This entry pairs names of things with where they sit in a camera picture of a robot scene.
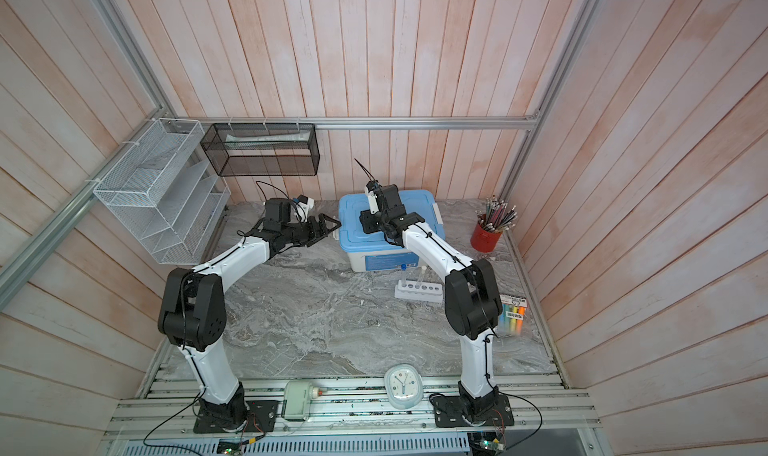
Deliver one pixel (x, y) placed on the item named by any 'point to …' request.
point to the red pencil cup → (484, 240)
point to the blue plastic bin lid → (352, 235)
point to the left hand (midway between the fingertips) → (335, 232)
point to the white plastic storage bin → (382, 261)
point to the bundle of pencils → (499, 216)
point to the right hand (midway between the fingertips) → (365, 215)
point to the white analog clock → (404, 385)
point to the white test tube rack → (419, 290)
